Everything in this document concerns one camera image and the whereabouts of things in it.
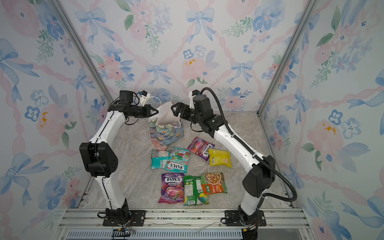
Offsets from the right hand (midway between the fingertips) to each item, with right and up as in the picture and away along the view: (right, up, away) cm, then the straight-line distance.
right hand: (177, 108), depth 75 cm
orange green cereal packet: (+19, -41, +9) cm, 46 cm away
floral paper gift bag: (-7, -11, +7) cm, 15 cm away
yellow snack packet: (+24, -28, +15) cm, 40 cm away
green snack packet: (+8, -45, +4) cm, 46 cm away
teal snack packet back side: (-13, -29, +18) cm, 36 cm away
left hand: (-12, +1, +12) cm, 18 cm away
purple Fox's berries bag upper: (+13, -23, +23) cm, 34 cm away
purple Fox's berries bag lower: (-4, -42, +5) cm, 43 cm away
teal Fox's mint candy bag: (-1, -29, +16) cm, 33 cm away
